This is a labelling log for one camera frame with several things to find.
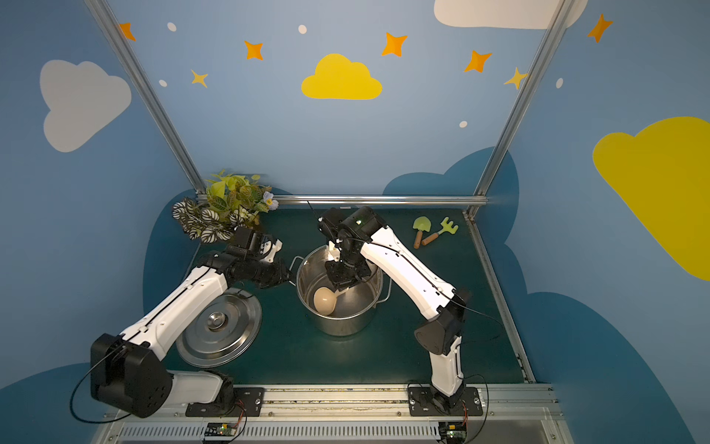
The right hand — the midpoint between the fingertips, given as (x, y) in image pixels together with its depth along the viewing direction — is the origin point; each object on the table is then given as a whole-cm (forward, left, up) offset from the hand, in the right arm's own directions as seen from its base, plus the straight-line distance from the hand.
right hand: (343, 284), depth 72 cm
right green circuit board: (-28, -31, -24) cm, 49 cm away
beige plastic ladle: (+4, +7, -18) cm, 19 cm away
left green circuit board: (-32, +30, -23) cm, 50 cm away
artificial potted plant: (+30, +45, -2) cm, 54 cm away
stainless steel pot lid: (-7, +39, -22) cm, 45 cm away
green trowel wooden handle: (+42, -27, -20) cm, 54 cm away
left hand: (+6, +16, -6) cm, 18 cm away
